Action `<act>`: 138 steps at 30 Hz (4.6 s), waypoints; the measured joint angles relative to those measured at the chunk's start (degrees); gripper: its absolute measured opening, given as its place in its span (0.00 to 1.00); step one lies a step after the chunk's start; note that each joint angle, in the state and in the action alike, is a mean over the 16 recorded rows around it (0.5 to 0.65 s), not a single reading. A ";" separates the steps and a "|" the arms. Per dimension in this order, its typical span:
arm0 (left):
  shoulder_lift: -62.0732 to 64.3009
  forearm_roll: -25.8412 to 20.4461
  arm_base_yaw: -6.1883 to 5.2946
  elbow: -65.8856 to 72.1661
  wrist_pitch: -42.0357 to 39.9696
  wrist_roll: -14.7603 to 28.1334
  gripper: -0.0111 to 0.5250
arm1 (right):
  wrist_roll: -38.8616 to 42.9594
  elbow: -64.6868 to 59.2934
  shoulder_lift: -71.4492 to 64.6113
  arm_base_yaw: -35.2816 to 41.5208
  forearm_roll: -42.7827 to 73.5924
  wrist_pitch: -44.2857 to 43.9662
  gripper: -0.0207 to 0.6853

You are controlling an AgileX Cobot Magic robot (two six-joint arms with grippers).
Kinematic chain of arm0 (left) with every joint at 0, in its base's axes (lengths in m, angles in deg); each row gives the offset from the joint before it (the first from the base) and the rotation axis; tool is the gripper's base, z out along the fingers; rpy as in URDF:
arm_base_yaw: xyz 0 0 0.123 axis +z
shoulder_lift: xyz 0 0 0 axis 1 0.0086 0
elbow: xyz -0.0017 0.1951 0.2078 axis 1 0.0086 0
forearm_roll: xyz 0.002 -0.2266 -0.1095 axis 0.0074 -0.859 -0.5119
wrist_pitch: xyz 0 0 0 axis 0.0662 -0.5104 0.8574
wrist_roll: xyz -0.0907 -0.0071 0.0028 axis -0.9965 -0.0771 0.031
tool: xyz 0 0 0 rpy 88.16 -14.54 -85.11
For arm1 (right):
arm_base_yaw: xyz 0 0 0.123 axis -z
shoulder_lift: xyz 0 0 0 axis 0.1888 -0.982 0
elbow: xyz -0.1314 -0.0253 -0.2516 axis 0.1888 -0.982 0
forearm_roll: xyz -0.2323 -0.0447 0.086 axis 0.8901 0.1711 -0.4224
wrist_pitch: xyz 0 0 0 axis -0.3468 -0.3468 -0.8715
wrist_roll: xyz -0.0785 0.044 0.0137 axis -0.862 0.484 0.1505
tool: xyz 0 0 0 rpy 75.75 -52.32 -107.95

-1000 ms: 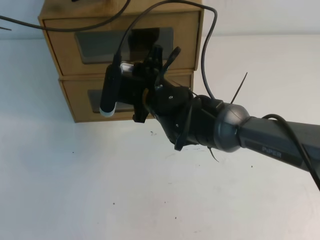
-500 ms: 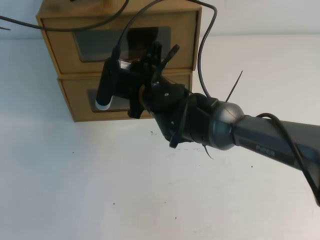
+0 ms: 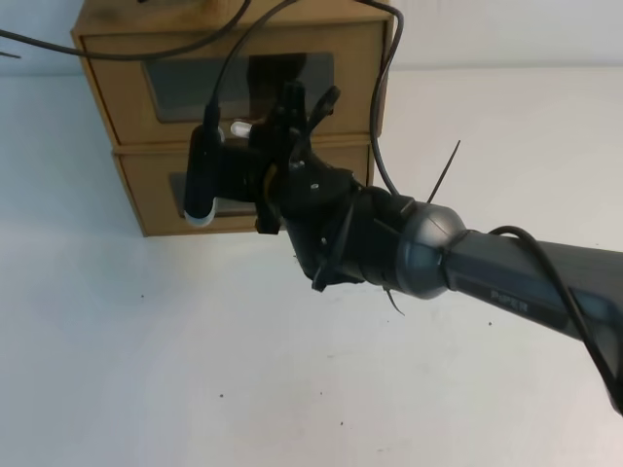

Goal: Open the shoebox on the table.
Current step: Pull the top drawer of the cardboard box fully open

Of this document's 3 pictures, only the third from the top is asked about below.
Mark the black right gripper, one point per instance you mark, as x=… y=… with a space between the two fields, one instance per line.
x=341 y=231

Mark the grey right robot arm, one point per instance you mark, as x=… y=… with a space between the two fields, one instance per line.
x=572 y=290

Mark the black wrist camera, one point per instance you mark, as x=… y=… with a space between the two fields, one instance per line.
x=202 y=169

